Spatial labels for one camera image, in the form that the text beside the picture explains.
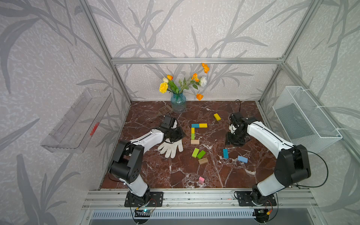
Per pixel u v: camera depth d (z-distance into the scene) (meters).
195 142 0.94
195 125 1.06
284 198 0.74
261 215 0.72
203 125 1.05
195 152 0.91
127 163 0.46
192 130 1.02
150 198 0.72
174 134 0.79
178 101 1.05
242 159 0.88
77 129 0.69
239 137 0.72
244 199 0.73
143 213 0.72
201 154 0.90
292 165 0.44
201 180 0.76
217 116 1.10
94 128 0.65
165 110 1.15
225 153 0.90
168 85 0.99
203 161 0.87
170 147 0.94
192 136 0.98
